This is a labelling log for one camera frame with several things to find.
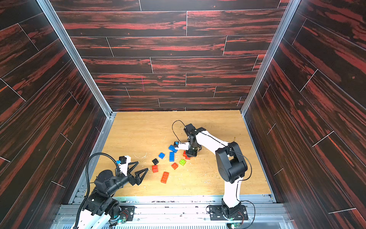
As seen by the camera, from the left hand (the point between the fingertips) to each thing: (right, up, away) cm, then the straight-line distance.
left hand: (143, 167), depth 76 cm
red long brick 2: (+10, -9, +10) cm, 17 cm away
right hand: (+29, +6, +19) cm, 35 cm away
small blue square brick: (+7, +2, +18) cm, 20 cm away
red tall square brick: (+4, -4, +11) cm, 12 cm away
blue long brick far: (+14, +7, +23) cm, 28 cm away
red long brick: (+22, +4, +15) cm, 27 cm away
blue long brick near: (+14, +2, +18) cm, 23 cm away
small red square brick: (+16, -3, +13) cm, 21 cm away
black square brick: (+3, -1, +15) cm, 16 cm away
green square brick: (+21, -1, +15) cm, 26 cm away
